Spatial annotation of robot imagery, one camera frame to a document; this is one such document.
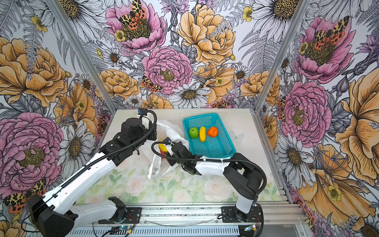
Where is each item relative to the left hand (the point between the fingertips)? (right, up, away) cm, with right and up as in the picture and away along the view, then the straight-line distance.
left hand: (155, 128), depth 75 cm
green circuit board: (-14, -47, -4) cm, 49 cm away
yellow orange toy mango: (+26, -5, +27) cm, 37 cm away
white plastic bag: (+5, 0, -2) cm, 6 cm away
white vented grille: (0, -48, -5) cm, 48 cm away
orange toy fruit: (+32, -3, +26) cm, 41 cm away
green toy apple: (+19, -4, +24) cm, 31 cm away
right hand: (+5, -15, +11) cm, 19 cm away
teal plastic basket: (+29, -6, +30) cm, 42 cm away
